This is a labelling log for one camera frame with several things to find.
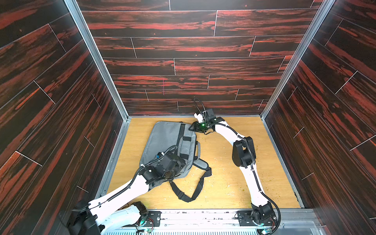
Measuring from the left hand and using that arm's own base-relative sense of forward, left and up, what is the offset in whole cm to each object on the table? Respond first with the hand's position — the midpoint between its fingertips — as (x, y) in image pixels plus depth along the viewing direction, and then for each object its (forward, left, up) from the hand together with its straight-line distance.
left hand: (184, 166), depth 79 cm
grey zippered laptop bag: (+26, +20, -7) cm, 33 cm away
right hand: (+33, -5, -7) cm, 34 cm away
